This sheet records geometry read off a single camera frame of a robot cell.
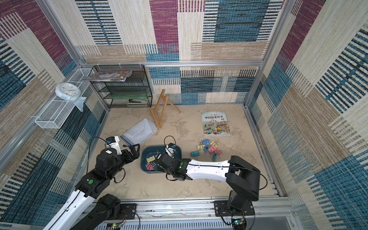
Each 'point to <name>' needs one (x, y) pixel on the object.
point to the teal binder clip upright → (214, 156)
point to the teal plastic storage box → (148, 155)
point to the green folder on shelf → (129, 95)
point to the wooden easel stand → (153, 110)
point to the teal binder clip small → (195, 153)
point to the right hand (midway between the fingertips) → (156, 162)
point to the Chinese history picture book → (215, 123)
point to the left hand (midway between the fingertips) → (133, 146)
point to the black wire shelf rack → (122, 86)
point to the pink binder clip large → (212, 149)
